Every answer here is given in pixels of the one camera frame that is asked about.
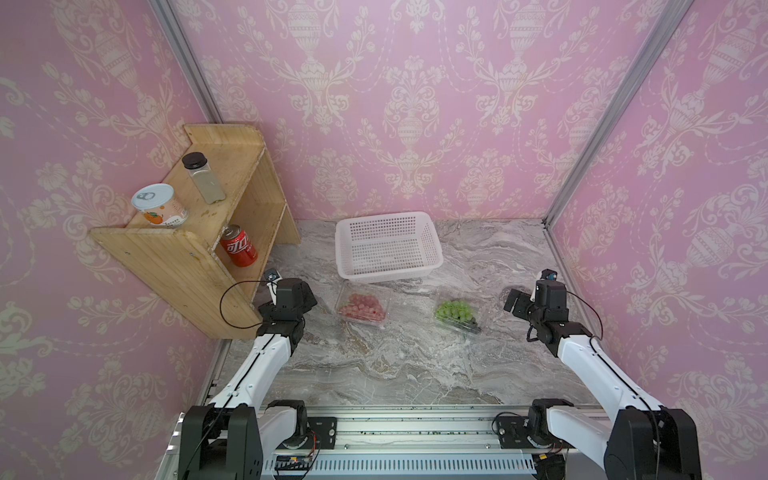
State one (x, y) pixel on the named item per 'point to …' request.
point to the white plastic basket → (386, 246)
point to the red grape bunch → (363, 307)
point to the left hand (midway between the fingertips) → (291, 295)
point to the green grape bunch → (455, 309)
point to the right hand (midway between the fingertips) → (526, 297)
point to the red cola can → (238, 245)
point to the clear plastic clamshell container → (382, 292)
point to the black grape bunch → (473, 327)
